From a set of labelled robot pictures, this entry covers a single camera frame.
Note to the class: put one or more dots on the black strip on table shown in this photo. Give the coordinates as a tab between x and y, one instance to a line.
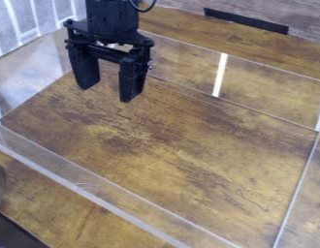
253	22

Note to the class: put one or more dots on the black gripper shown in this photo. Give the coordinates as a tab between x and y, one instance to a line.
111	23

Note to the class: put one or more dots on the clear acrylic barrier walls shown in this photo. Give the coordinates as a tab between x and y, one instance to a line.
199	160

